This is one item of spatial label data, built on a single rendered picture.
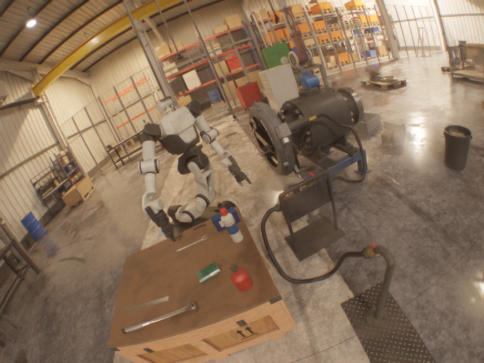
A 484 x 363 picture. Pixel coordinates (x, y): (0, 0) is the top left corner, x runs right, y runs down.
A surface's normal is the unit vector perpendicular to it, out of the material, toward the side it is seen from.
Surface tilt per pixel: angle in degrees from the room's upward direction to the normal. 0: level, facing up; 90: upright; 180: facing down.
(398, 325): 0
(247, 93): 90
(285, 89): 90
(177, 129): 82
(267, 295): 0
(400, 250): 0
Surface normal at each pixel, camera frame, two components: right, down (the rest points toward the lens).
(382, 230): -0.36, -0.82
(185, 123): 0.69, -0.07
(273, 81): 0.15, 0.43
